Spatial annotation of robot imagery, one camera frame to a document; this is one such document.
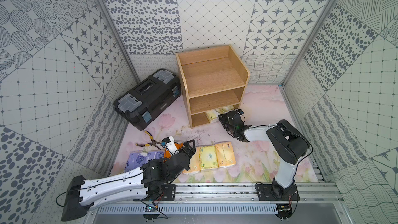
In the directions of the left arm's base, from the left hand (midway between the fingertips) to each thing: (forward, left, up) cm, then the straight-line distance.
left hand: (194, 143), depth 74 cm
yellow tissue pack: (0, -16, -13) cm, 21 cm away
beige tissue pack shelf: (-5, 0, -13) cm, 14 cm away
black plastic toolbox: (+19, +33, +2) cm, 38 cm away
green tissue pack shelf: (-3, -7, -11) cm, 14 cm away
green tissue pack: (+23, -9, -10) cm, 26 cm away
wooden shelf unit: (+29, -10, +16) cm, 35 cm away
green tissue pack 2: (+27, -18, -9) cm, 34 cm away
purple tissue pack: (-5, +31, -12) cm, 34 cm away
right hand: (+23, -14, -11) cm, 29 cm away
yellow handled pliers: (+7, +26, -16) cm, 31 cm away
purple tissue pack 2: (-3, +21, -10) cm, 23 cm away
